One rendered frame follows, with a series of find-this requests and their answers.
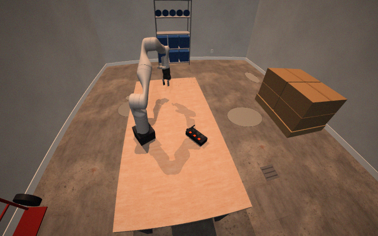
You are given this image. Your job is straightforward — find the black power strip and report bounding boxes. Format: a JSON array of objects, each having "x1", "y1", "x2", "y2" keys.
[{"x1": 186, "y1": 125, "x2": 208, "y2": 146}]

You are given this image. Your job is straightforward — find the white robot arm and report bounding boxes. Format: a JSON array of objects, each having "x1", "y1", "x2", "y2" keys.
[{"x1": 128, "y1": 37, "x2": 170, "y2": 134}]

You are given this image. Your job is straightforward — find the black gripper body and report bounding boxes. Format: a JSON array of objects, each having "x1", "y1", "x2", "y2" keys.
[{"x1": 157, "y1": 63, "x2": 171, "y2": 80}]

